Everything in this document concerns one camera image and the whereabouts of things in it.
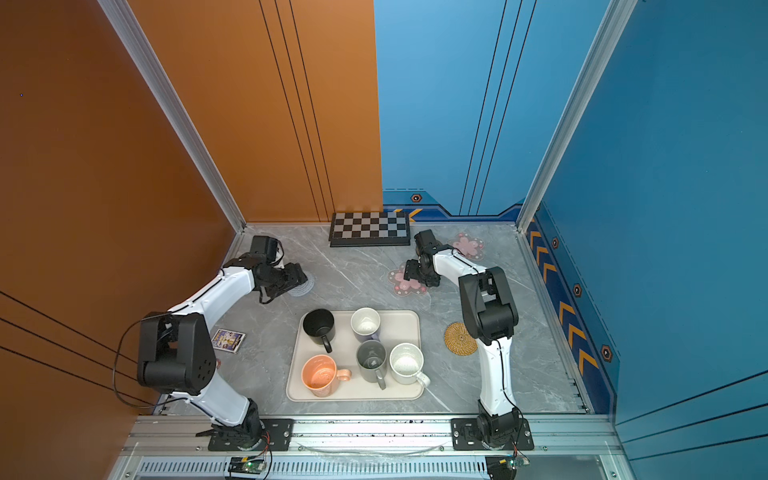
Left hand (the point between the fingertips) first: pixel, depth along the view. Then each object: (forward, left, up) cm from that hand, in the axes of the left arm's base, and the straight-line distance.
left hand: (299, 277), depth 93 cm
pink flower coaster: (+23, -59, -10) cm, 64 cm away
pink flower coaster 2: (+3, -33, -9) cm, 34 cm away
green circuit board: (-47, +5, -11) cm, 48 cm away
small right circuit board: (-47, -56, -10) cm, 74 cm away
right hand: (+7, -36, -8) cm, 38 cm away
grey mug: (-23, -24, -7) cm, 34 cm away
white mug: (-23, -34, -8) cm, 41 cm away
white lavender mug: (-12, -21, -7) cm, 25 cm away
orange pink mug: (-27, -10, -8) cm, 30 cm away
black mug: (-13, -8, -6) cm, 17 cm away
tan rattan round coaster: (-16, -49, -8) cm, 52 cm away
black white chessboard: (+28, -20, -6) cm, 35 cm away
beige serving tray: (-12, -31, -9) cm, 34 cm away
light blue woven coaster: (+1, 0, -8) cm, 8 cm away
